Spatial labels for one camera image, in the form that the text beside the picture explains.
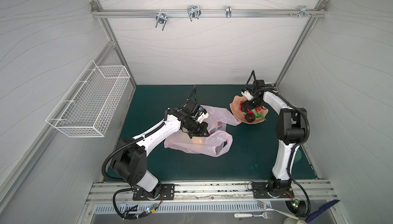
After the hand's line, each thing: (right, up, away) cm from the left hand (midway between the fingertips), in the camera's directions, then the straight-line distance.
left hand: (211, 133), depth 78 cm
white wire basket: (-57, +13, -11) cm, 60 cm away
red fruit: (+7, +2, +16) cm, 18 cm away
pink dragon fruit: (+31, +10, +18) cm, 37 cm away
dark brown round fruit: (+25, +7, +15) cm, 30 cm away
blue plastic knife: (+51, -33, -9) cm, 61 cm away
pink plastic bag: (+2, -4, -5) cm, 7 cm away
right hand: (+29, +16, +22) cm, 40 cm away
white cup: (+34, -36, -11) cm, 51 cm away
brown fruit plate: (+18, +12, +26) cm, 34 cm away
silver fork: (+24, -32, -8) cm, 41 cm away
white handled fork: (+14, -35, -11) cm, 39 cm away
